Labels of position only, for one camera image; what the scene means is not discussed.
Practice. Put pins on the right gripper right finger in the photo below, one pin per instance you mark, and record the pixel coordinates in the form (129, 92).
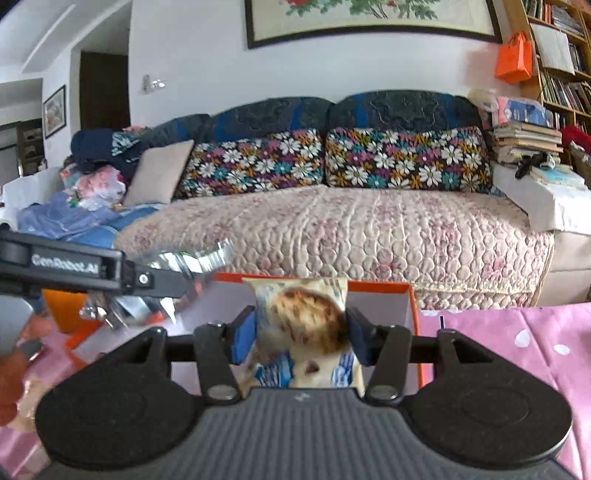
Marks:
(385, 348)

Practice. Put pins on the sofa with quilted cover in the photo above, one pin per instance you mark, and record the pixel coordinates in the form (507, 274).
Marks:
(458, 250)

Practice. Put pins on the cookie snack packet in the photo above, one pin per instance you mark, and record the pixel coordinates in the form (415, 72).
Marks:
(302, 338)

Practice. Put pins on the right floral cushion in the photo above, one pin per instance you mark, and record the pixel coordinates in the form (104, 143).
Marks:
(455, 160)

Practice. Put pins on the framed flower painting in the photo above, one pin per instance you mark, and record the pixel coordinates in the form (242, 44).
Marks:
(272, 22)

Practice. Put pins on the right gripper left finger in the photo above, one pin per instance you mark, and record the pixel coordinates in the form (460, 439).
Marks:
(217, 347)

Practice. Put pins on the beige pillow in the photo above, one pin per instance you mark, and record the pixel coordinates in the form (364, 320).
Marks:
(157, 174)

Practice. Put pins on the stack of books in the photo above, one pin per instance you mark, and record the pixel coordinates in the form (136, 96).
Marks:
(522, 128)

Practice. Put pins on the orange cylindrical can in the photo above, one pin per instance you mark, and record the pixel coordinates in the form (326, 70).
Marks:
(65, 310)

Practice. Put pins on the floral cushion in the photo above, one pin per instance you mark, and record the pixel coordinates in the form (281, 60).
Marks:
(455, 160)
(279, 161)

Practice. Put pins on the pile of clothes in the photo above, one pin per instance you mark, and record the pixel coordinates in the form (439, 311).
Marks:
(89, 208)

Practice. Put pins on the orange cardboard box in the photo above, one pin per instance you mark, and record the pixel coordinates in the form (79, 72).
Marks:
(387, 304)

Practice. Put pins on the wooden bookshelf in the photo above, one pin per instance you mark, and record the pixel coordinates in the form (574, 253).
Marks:
(560, 34)

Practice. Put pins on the orange paper bag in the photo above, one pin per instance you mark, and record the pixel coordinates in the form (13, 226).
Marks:
(515, 60)

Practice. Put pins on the silver foil snack packet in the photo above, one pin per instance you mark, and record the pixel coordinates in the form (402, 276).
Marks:
(194, 267)

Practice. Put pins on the left floral cushion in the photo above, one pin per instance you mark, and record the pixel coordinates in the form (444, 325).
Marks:
(279, 161)

